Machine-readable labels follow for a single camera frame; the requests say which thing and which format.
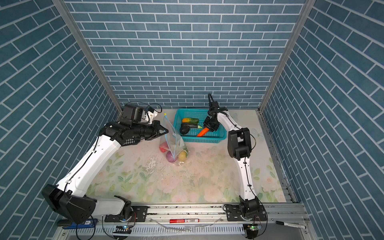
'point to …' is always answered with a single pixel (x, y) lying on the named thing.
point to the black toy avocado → (184, 130)
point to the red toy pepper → (163, 147)
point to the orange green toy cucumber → (187, 120)
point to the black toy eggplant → (193, 125)
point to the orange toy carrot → (203, 132)
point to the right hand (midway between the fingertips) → (204, 126)
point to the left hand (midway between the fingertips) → (169, 130)
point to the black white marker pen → (291, 225)
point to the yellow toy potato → (182, 156)
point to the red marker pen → (184, 220)
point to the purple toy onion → (170, 157)
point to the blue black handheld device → (87, 223)
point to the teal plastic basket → (209, 136)
